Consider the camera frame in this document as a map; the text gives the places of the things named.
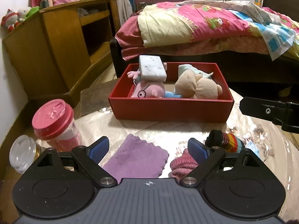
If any striped knit sock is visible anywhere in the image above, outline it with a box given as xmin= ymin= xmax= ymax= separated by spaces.
xmin=205 ymin=130 xmax=245 ymax=153

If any pink knit sock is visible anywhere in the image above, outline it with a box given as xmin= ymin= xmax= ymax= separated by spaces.
xmin=168 ymin=149 xmax=198 ymax=181

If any purple cloth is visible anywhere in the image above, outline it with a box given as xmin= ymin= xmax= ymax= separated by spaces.
xmin=103 ymin=134 xmax=169 ymax=183

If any blue face mask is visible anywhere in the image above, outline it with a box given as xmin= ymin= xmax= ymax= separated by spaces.
xmin=243 ymin=135 xmax=259 ymax=157
xmin=165 ymin=91 xmax=182 ymax=98

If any beige plush toy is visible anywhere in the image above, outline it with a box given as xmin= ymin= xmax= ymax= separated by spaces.
xmin=175 ymin=69 xmax=223 ymax=100

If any pink pig plush toy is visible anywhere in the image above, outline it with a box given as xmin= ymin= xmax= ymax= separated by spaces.
xmin=127 ymin=69 xmax=166 ymax=98

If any light blue towel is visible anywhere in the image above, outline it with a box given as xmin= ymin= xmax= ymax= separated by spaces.
xmin=178 ymin=64 xmax=213 ymax=79

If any red cardboard box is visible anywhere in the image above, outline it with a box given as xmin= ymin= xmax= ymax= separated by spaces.
xmin=108 ymin=62 xmax=234 ymax=123

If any red lidded cup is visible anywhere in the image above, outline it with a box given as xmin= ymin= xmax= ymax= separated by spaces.
xmin=32 ymin=99 xmax=83 ymax=152

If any glass jar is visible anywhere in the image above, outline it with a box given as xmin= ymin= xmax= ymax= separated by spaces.
xmin=9 ymin=135 xmax=45 ymax=174

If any floral pink quilt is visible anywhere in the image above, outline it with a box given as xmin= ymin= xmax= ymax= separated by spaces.
xmin=115 ymin=0 xmax=298 ymax=61

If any wooden cabinet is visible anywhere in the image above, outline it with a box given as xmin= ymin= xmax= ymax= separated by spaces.
xmin=3 ymin=0 xmax=121 ymax=107

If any yellow carton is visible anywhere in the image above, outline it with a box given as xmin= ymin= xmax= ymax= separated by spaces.
xmin=254 ymin=0 xmax=263 ymax=7

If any red santa plush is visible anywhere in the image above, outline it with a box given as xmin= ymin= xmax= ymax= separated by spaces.
xmin=1 ymin=9 xmax=19 ymax=33

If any white kitty plush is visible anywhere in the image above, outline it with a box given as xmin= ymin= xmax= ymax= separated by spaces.
xmin=17 ymin=7 xmax=31 ymax=23

